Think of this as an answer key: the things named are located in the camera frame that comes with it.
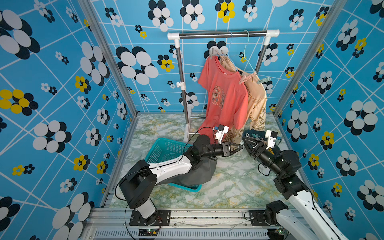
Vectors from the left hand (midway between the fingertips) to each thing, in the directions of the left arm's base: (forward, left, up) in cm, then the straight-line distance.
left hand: (244, 148), depth 65 cm
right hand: (+3, 0, +1) cm, 4 cm away
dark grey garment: (-4, +18, -19) cm, 26 cm away
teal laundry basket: (+14, +45, -26) cm, 54 cm away
